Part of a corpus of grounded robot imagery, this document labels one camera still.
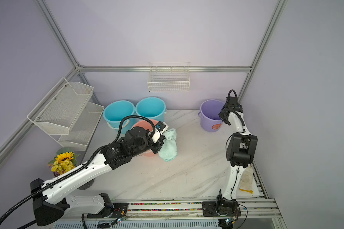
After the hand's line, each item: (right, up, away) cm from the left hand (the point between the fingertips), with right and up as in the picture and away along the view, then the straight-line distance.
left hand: (163, 136), depth 69 cm
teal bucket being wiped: (-39, +15, +35) cm, 54 cm away
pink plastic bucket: (-12, +5, +21) cm, 25 cm away
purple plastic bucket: (+29, +9, +24) cm, 39 cm away
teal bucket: (-12, +18, +36) cm, 42 cm away
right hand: (+40, +9, +29) cm, 51 cm away
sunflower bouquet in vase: (-46, -11, -3) cm, 47 cm away
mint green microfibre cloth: (+3, -8, -1) cm, 8 cm away
